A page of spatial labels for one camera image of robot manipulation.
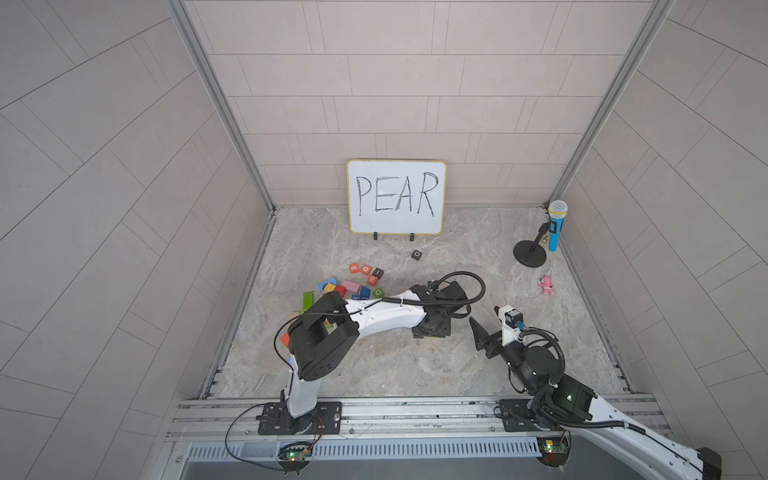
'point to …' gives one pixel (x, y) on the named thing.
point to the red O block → (366, 269)
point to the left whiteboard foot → (375, 235)
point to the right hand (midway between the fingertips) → (480, 317)
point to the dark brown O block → (416, 254)
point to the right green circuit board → (553, 451)
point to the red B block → (372, 280)
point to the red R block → (354, 268)
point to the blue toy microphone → (557, 211)
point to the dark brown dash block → (378, 272)
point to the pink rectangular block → (351, 286)
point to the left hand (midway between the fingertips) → (444, 329)
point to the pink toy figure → (546, 283)
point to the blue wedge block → (364, 294)
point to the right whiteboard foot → (412, 236)
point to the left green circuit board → (294, 456)
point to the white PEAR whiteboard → (396, 196)
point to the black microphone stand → (531, 253)
